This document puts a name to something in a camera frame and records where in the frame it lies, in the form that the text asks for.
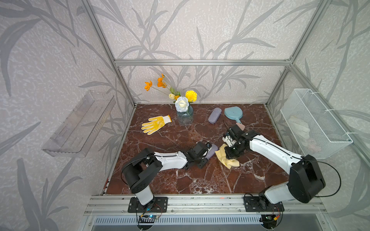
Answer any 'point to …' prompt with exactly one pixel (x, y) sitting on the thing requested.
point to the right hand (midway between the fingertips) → (227, 153)
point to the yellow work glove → (155, 123)
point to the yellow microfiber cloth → (228, 163)
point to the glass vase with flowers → (185, 111)
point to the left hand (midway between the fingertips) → (203, 159)
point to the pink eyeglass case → (242, 126)
